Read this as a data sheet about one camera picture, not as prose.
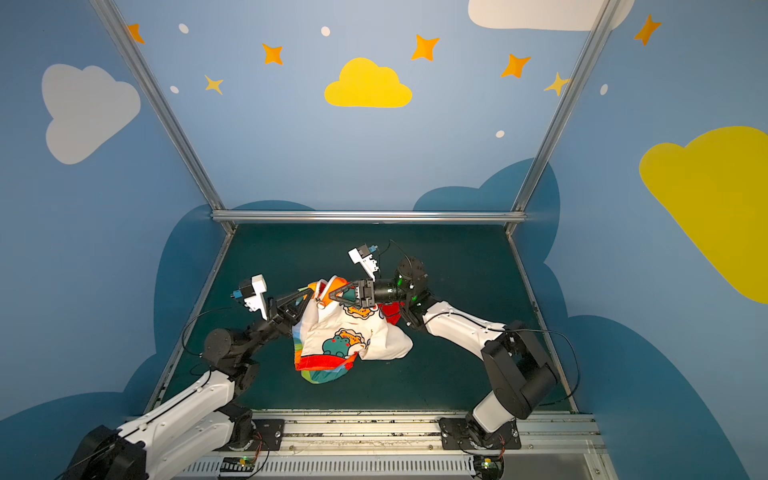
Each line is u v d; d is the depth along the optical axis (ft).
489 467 2.41
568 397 1.47
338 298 2.23
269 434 2.45
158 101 2.74
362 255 2.22
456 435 2.42
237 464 2.40
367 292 2.09
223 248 3.91
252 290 1.92
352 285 2.22
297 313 2.12
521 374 1.46
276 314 1.96
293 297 2.09
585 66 2.53
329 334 2.53
